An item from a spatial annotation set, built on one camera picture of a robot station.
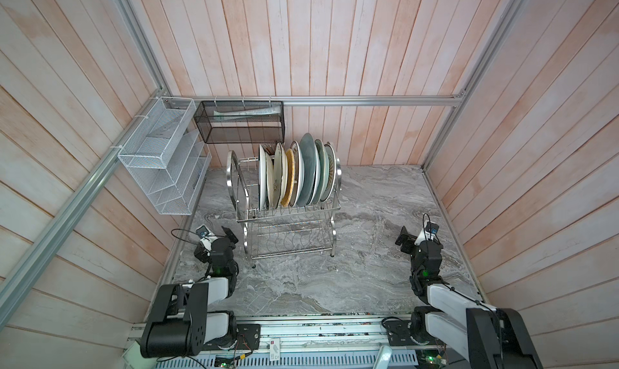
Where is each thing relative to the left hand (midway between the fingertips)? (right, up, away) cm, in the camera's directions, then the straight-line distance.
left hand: (215, 236), depth 88 cm
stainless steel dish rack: (+23, +1, +3) cm, 23 cm away
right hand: (+75, +3, -1) cm, 75 cm away
